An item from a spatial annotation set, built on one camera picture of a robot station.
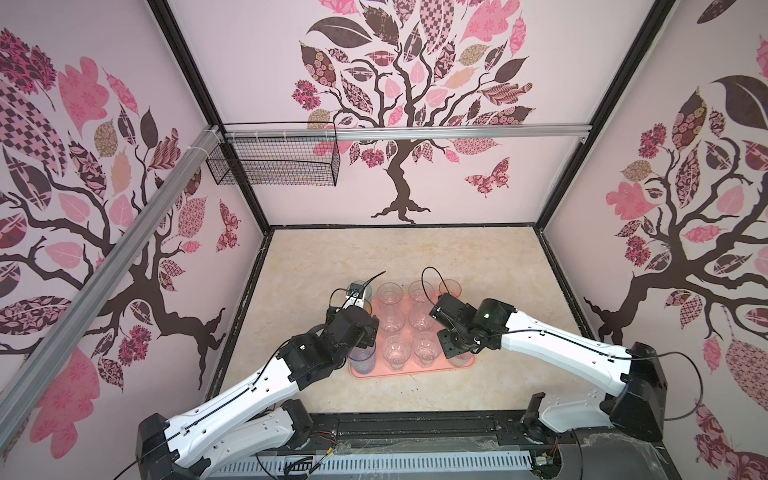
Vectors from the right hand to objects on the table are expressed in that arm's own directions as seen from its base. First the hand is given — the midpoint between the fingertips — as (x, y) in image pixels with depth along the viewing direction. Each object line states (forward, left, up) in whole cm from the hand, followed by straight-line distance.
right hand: (447, 340), depth 78 cm
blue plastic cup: (-6, +22, +2) cm, 23 cm away
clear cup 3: (+10, +15, -7) cm, 19 cm away
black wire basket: (+54, +50, +23) cm, 77 cm away
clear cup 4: (+1, +14, -11) cm, 17 cm away
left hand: (+4, +23, +6) cm, 24 cm away
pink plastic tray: (-3, +9, -12) cm, 15 cm away
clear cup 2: (+19, +6, -8) cm, 22 cm away
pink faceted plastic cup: (+21, -5, -7) cm, 23 cm away
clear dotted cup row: (-3, -4, -5) cm, 8 cm away
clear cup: (+20, +16, -9) cm, 27 cm away
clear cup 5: (0, +5, -5) cm, 7 cm away
